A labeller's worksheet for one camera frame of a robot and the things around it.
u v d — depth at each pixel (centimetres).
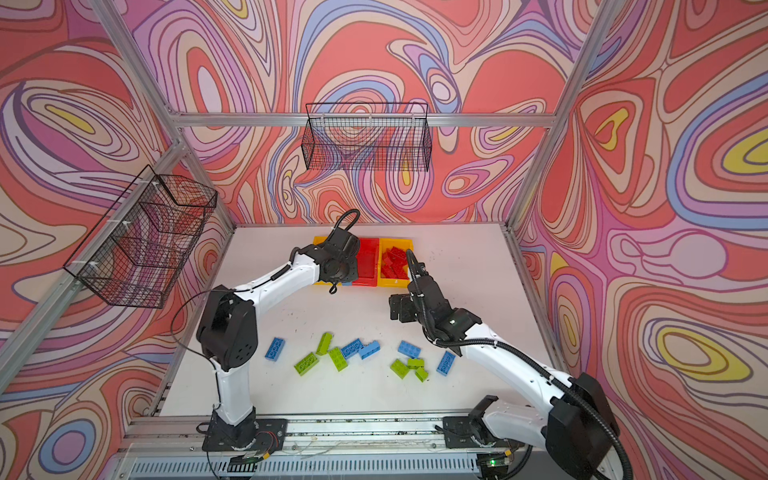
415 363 84
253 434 71
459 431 73
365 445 73
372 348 86
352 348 87
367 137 95
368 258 107
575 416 39
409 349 86
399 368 83
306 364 84
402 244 108
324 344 86
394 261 105
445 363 84
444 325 57
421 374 81
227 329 49
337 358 85
